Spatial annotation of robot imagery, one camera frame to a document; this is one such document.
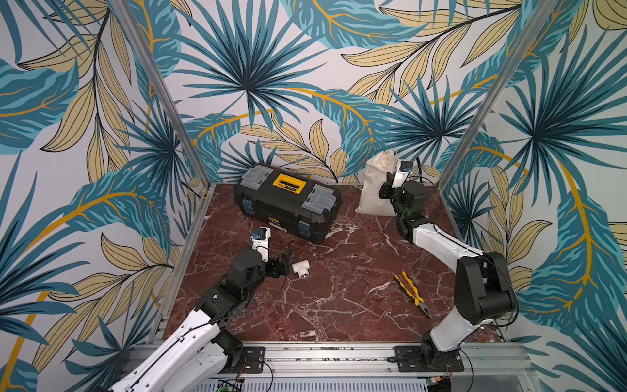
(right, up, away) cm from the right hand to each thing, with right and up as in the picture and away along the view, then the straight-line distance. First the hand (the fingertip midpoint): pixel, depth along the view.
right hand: (368, 175), depth 85 cm
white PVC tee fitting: (-23, -33, +5) cm, 41 cm away
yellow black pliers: (+17, -43, +1) cm, 46 cm away
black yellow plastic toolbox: (-25, -10, +5) cm, 27 cm away
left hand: (-31, -24, -10) cm, 40 cm away
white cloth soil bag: (+4, +3, +3) cm, 6 cm away
